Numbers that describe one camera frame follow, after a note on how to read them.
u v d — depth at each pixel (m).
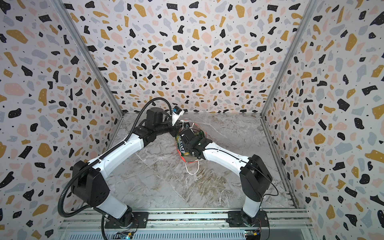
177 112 0.69
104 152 1.05
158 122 0.65
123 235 0.70
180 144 0.86
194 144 0.65
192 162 0.76
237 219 0.74
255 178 0.46
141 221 0.74
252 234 0.72
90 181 0.42
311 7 0.72
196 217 0.76
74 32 0.77
